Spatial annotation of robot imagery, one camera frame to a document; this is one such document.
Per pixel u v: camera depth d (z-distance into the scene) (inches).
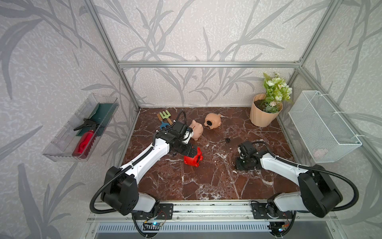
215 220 28.5
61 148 23.1
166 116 44.9
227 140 40.1
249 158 26.1
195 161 32.5
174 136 23.4
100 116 28.2
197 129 38.4
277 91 34.9
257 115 39.1
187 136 28.0
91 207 15.2
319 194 16.6
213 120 39.9
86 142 23.0
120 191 16.2
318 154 28.4
